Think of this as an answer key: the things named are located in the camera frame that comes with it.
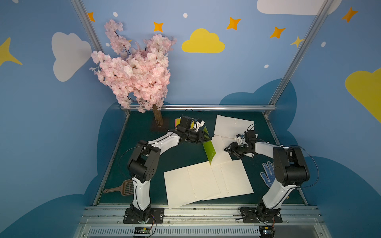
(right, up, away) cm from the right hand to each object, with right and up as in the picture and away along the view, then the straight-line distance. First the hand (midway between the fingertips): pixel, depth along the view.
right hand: (228, 149), depth 97 cm
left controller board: (-49, -36, -26) cm, 66 cm away
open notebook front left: (-25, -18, -13) cm, 34 cm away
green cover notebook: (-14, +3, -10) cm, 17 cm away
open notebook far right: (+2, +13, +14) cm, 19 cm away
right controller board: (+13, -37, -24) cm, 47 cm away
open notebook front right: (0, -17, -7) cm, 19 cm away
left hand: (-13, +9, -10) cm, 19 cm away
